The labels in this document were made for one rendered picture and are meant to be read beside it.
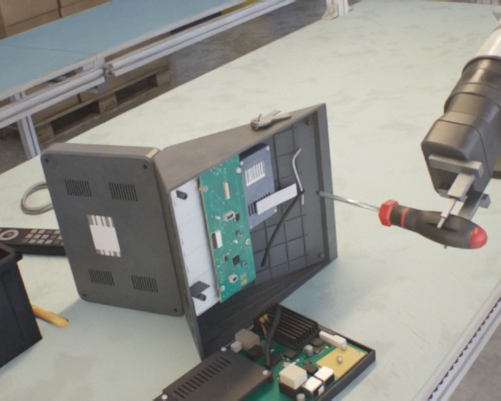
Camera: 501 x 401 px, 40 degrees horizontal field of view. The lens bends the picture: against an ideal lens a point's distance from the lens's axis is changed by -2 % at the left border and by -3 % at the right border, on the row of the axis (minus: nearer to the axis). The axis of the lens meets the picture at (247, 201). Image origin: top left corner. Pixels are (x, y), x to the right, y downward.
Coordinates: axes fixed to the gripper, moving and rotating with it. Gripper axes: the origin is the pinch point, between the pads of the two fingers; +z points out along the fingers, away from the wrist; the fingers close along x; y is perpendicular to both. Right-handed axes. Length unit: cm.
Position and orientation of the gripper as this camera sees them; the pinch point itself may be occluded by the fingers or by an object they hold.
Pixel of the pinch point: (442, 237)
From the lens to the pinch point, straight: 59.7
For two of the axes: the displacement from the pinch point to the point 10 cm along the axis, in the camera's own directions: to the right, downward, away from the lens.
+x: -3.8, -6.3, -6.7
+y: -7.4, -2.3, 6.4
